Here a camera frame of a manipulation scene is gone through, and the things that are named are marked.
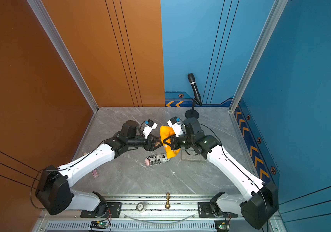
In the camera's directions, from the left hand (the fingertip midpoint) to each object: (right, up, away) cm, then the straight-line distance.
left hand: (162, 140), depth 76 cm
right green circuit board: (+30, -42, -5) cm, 51 cm away
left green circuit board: (-34, -42, -4) cm, 54 cm away
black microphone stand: (+21, +17, +37) cm, 46 cm away
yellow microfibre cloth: (+2, +5, -6) cm, 8 cm away
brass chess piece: (+3, -33, -2) cm, 33 cm away
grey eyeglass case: (+15, -12, +13) cm, 23 cm away
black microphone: (+18, +39, +21) cm, 48 cm away
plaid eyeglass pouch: (-3, -1, -4) cm, 5 cm away
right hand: (+2, +1, -4) cm, 4 cm away
